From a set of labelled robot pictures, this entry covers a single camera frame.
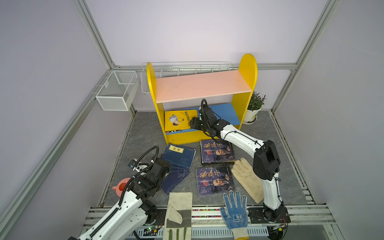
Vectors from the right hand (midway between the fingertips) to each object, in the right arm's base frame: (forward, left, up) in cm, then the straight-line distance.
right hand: (193, 123), depth 90 cm
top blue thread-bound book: (-15, +9, -15) cm, 23 cm away
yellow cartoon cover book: (+2, +11, 0) cm, 11 cm away
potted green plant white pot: (+18, -42, -1) cm, 46 cm away
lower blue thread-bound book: (-27, +12, -18) cm, 35 cm away
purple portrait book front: (-28, -11, -17) cm, 35 cm away
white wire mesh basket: (+27, +52, +4) cm, 59 cm away
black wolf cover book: (-3, +15, -4) cm, 16 cm away
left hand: (-24, +20, -5) cm, 32 cm away
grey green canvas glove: (-50, +6, -17) cm, 53 cm away
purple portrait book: (-13, -12, -14) cm, 22 cm away
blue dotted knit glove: (-46, -22, -19) cm, 54 cm away
